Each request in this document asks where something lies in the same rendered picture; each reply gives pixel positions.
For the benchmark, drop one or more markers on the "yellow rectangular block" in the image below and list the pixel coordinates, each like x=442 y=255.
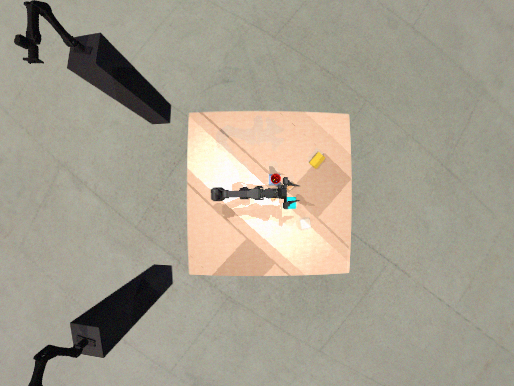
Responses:
x=316 y=161

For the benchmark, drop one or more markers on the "red cup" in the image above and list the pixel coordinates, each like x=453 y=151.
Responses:
x=275 y=176

